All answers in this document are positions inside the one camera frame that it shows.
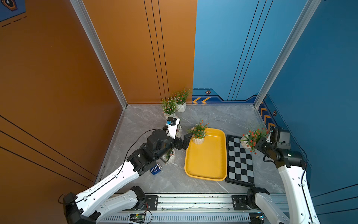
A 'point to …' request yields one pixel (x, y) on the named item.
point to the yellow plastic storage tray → (208, 161)
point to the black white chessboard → (239, 164)
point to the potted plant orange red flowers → (199, 132)
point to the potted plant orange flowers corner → (180, 96)
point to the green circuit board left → (137, 218)
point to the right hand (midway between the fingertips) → (258, 142)
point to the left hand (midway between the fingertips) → (185, 129)
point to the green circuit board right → (257, 218)
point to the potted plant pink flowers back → (169, 106)
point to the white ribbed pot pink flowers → (165, 157)
